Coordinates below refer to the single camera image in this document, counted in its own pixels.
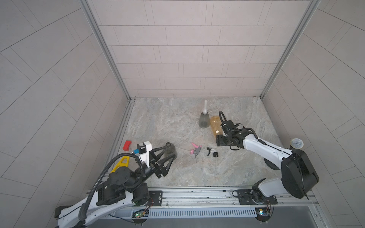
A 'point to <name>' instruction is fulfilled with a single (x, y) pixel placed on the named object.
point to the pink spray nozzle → (196, 151)
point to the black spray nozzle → (212, 150)
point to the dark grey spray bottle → (169, 150)
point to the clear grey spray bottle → (204, 120)
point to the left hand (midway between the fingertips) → (172, 153)
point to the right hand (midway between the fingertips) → (219, 140)
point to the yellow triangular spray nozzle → (121, 164)
